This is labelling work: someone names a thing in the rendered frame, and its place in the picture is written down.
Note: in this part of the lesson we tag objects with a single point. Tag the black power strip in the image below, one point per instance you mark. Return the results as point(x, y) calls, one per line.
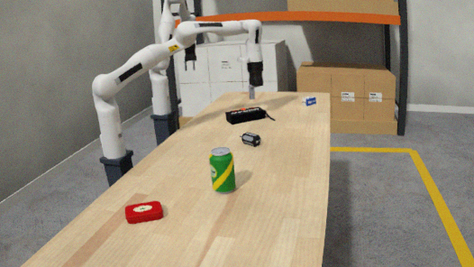
point(245, 115)

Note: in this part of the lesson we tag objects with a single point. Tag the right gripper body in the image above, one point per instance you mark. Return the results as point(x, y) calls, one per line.
point(255, 66)

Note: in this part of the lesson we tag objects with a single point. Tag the green drink can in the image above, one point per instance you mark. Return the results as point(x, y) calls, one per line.
point(222, 170)

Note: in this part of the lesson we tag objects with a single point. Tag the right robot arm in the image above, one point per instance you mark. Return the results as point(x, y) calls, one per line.
point(107, 85)

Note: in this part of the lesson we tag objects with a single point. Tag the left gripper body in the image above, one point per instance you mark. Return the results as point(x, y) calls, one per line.
point(190, 53)

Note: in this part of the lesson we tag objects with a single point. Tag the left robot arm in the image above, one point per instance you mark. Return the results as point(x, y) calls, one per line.
point(160, 85)

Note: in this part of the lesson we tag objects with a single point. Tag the red mint tin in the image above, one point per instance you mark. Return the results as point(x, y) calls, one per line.
point(143, 212)

